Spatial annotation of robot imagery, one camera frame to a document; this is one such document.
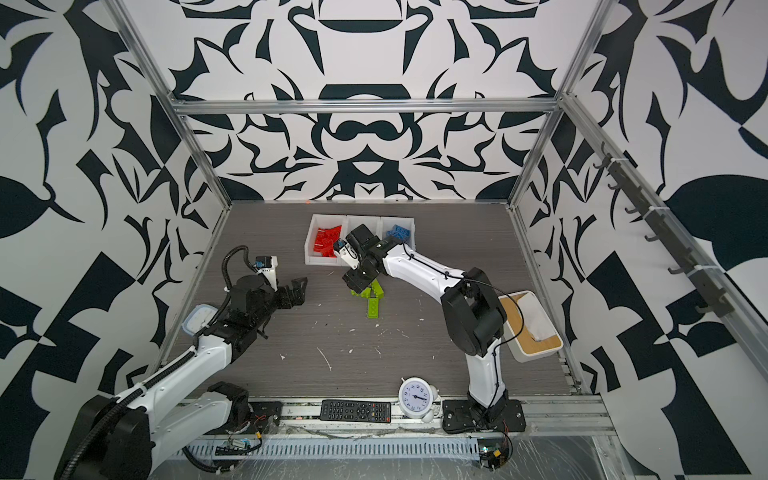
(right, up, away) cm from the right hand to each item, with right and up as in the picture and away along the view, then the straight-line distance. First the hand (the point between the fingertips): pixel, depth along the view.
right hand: (356, 273), depth 89 cm
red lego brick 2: (-12, +7, +15) cm, 21 cm away
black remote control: (+1, -32, -15) cm, 35 cm away
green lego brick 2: (+6, -5, +5) cm, 9 cm away
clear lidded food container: (-45, -13, -2) cm, 47 cm away
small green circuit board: (+34, -40, -18) cm, 55 cm away
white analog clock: (+16, -29, -14) cm, 36 cm away
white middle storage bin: (+4, +15, +18) cm, 24 cm away
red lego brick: (-12, +10, +18) cm, 24 cm away
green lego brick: (+3, -4, -8) cm, 10 cm away
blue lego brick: (+14, +13, +18) cm, 26 cm away
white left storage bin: (-16, +4, +11) cm, 20 cm away
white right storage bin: (+9, +16, +19) cm, 26 cm away
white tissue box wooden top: (+48, -15, -6) cm, 51 cm away
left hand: (-18, 0, -5) cm, 18 cm away
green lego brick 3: (+5, -11, +3) cm, 12 cm away
